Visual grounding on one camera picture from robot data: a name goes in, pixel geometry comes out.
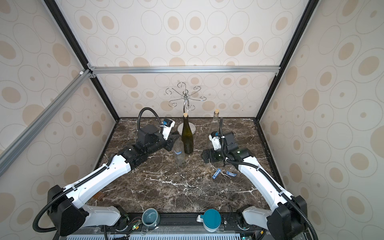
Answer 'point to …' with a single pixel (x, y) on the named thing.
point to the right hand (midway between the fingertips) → (214, 153)
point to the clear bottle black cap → (179, 152)
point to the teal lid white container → (211, 220)
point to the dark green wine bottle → (187, 136)
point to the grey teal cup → (151, 218)
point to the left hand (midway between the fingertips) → (181, 134)
